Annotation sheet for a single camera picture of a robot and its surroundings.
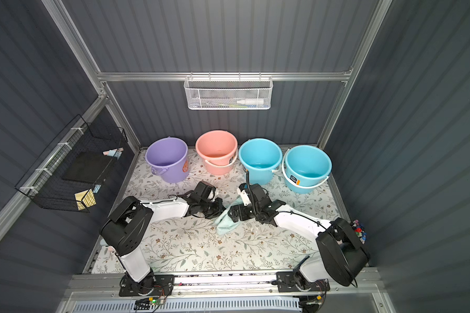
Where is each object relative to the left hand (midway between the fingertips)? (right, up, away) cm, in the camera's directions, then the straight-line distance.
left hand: (230, 213), depth 88 cm
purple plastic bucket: (-35, +26, +18) cm, 47 cm away
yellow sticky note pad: (-44, +12, -28) cm, 54 cm away
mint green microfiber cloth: (-2, -3, -6) cm, 7 cm away
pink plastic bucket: (-8, +32, +23) cm, 40 cm away
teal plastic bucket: (+40, +21, +16) cm, 48 cm away
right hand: (+3, +1, -4) cm, 5 cm away
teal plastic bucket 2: (+15, +27, +14) cm, 34 cm away
